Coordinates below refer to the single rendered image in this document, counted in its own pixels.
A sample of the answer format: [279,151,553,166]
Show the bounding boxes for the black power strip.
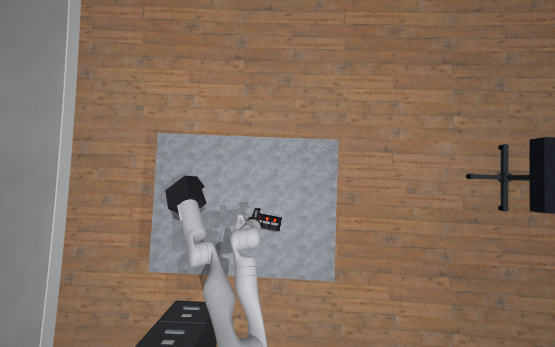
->
[259,213,282,232]

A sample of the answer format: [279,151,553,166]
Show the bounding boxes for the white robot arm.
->
[177,199,268,347]

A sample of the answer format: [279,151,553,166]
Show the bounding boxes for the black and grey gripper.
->
[250,208,262,228]

